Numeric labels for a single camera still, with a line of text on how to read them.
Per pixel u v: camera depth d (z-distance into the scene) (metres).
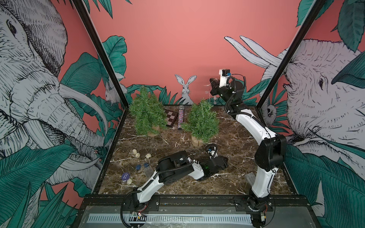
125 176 0.84
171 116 1.11
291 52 0.86
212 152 0.98
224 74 0.67
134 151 0.91
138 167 0.86
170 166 0.53
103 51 0.87
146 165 0.85
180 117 1.10
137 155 0.90
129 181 0.80
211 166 0.72
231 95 0.63
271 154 0.50
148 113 0.83
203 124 0.73
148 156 0.90
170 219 0.70
